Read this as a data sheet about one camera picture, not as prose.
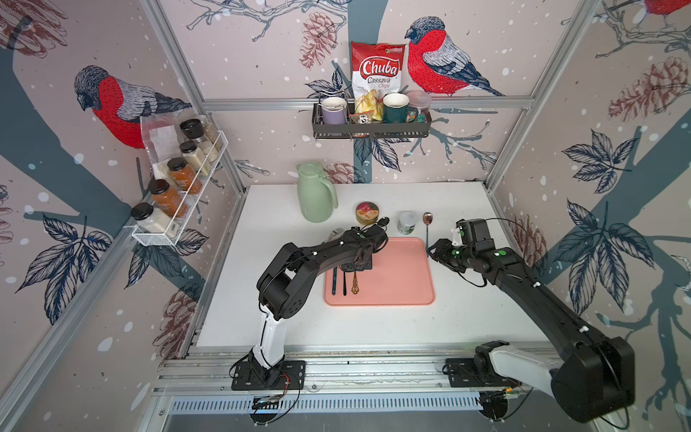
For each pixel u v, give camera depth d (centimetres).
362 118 85
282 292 50
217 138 87
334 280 92
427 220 108
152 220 60
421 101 87
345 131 89
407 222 102
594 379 39
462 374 73
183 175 71
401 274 92
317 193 96
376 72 79
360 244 67
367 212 107
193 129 79
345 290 90
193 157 76
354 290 90
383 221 107
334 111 80
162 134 70
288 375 73
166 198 65
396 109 81
